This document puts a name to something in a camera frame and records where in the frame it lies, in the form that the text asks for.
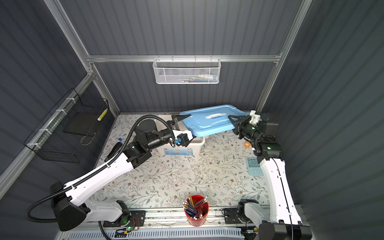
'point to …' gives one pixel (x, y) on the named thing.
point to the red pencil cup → (196, 209)
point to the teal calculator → (253, 167)
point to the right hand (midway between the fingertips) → (229, 118)
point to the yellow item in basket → (102, 114)
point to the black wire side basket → (66, 134)
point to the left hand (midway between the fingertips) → (191, 120)
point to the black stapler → (115, 149)
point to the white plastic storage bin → (192, 149)
